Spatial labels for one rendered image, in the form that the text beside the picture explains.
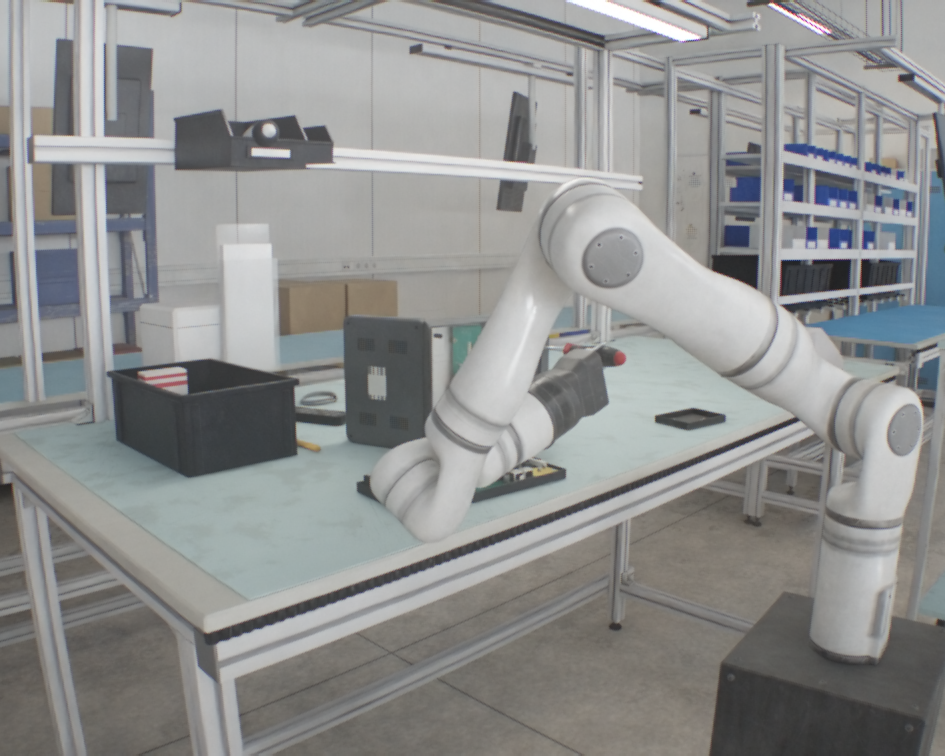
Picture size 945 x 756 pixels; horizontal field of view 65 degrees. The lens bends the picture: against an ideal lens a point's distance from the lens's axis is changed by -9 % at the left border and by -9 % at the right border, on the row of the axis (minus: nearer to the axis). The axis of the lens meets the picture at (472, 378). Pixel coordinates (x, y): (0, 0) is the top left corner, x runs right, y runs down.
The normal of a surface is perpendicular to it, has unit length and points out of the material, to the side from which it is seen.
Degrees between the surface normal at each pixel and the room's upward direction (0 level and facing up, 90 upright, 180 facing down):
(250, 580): 0
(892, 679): 0
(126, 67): 98
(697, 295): 99
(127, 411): 90
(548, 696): 0
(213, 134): 90
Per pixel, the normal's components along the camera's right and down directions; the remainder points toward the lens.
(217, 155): -0.71, 0.12
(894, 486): 0.33, 0.18
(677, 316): 0.09, 0.68
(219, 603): 0.00, -0.98
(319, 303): 0.70, 0.12
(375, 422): -0.47, 0.15
